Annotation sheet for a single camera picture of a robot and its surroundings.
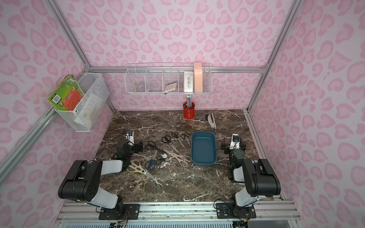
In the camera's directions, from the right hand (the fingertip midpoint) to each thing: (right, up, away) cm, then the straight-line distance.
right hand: (232, 137), depth 89 cm
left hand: (-63, -1, +5) cm, 64 cm away
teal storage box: (-17, -9, +8) cm, 21 cm away
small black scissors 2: (-29, -1, +15) cm, 33 cm away
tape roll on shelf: (-59, +32, +6) cm, 68 cm away
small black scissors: (-36, 0, +15) cm, 39 cm away
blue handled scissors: (-51, -17, 0) cm, 54 cm away
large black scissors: (-53, -7, +9) cm, 54 cm away
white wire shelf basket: (-53, +40, +11) cm, 67 cm away
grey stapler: (-9, +10, +21) cm, 25 cm away
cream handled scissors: (-59, -18, -1) cm, 62 cm away
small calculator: (-39, +33, +6) cm, 51 cm away
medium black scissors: (-42, -3, +12) cm, 44 cm away
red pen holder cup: (-27, +16, +22) cm, 38 cm away
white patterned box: (-28, +36, +4) cm, 45 cm away
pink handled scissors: (-32, -15, +4) cm, 35 cm away
